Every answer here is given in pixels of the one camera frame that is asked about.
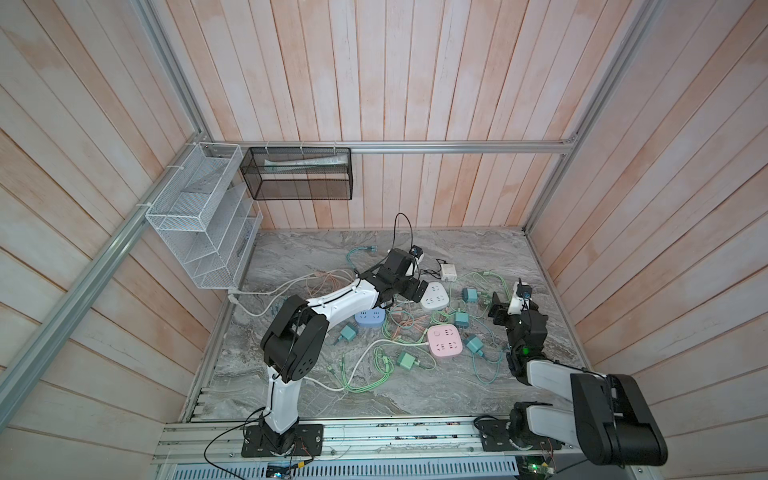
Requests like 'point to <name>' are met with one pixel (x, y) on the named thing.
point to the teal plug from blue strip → (349, 332)
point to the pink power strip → (444, 340)
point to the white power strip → (434, 297)
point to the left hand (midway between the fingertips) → (413, 283)
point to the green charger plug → (407, 361)
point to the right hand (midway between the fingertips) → (510, 293)
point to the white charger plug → (448, 272)
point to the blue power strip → (371, 318)
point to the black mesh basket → (298, 173)
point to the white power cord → (355, 366)
